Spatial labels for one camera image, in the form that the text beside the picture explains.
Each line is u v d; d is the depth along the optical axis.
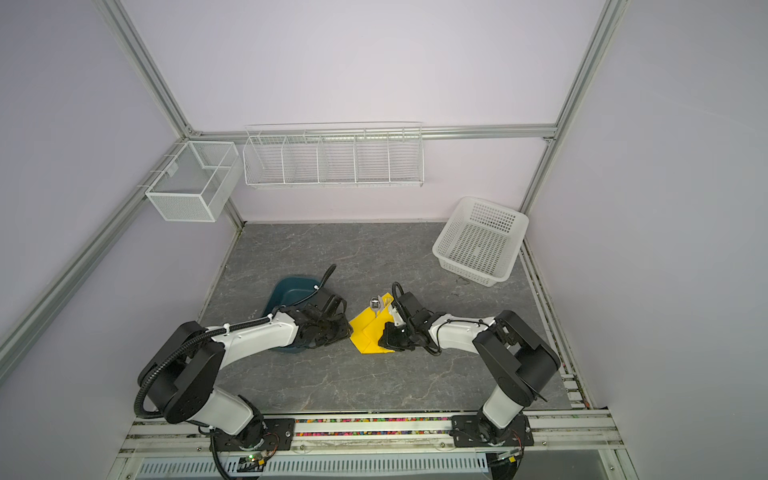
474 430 0.74
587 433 0.75
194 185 1.02
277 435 0.74
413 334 0.69
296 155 1.00
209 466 0.71
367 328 0.91
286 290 0.99
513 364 0.46
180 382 0.43
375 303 0.96
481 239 1.15
